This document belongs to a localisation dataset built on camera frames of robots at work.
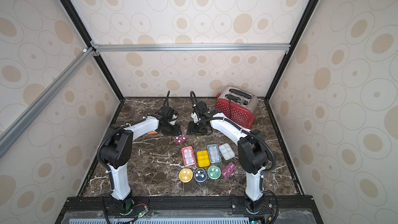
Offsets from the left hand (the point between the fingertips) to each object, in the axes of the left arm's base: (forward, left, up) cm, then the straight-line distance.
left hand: (182, 131), depth 96 cm
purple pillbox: (-22, -27, -2) cm, 35 cm away
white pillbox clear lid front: (-12, -27, -2) cm, 29 cm away
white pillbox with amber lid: (-16, -13, -3) cm, 21 cm away
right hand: (-4, -9, +6) cm, 11 cm away
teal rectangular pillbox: (-14, -20, -3) cm, 24 cm away
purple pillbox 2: (-3, +1, -4) cm, 5 cm away
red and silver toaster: (+10, -33, +13) cm, 37 cm away
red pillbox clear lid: (-14, -5, -4) cm, 15 cm away
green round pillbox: (-24, -19, -3) cm, 31 cm away
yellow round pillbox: (-25, -4, -4) cm, 26 cm away
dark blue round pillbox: (-25, -11, -3) cm, 28 cm away
